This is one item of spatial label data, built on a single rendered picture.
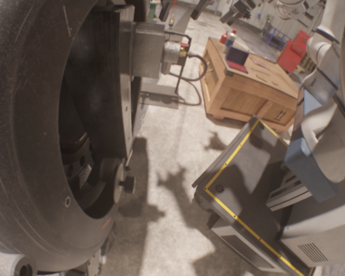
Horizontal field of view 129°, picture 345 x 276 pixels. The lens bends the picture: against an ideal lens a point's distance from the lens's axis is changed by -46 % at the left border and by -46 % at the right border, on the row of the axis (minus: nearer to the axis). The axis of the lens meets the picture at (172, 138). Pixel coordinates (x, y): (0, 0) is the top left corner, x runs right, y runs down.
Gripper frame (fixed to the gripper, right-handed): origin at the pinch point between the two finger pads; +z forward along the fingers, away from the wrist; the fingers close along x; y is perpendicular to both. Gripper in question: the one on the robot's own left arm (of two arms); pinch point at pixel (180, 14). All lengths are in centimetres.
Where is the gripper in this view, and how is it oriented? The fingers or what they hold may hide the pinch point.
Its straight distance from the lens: 56.3
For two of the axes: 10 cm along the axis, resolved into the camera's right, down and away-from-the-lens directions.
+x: -8.1, 4.5, -3.7
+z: -3.2, 1.9, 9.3
